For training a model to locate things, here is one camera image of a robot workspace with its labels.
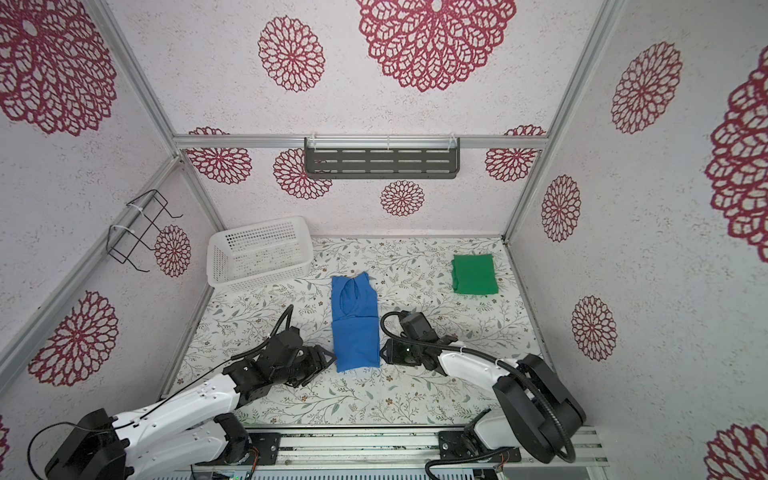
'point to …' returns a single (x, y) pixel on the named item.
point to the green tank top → (474, 274)
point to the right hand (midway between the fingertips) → (383, 351)
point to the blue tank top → (355, 322)
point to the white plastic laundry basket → (252, 254)
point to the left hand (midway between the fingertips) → (332, 367)
